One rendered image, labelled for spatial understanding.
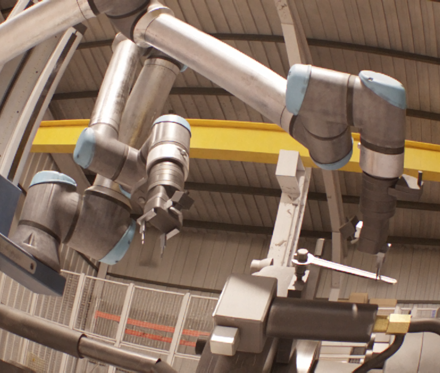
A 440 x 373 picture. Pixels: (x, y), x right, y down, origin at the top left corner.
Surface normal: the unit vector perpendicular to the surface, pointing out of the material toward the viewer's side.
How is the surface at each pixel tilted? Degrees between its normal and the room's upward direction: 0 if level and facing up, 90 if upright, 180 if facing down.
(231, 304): 67
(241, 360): 78
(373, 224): 148
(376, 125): 136
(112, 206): 100
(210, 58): 112
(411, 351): 59
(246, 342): 157
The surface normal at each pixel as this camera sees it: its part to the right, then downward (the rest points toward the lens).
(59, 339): -0.22, -0.25
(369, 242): -0.53, 0.33
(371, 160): -0.70, 0.27
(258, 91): -0.58, -0.02
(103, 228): 0.41, -0.12
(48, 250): 0.77, -0.41
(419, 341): 0.00, -0.89
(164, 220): -0.02, 0.69
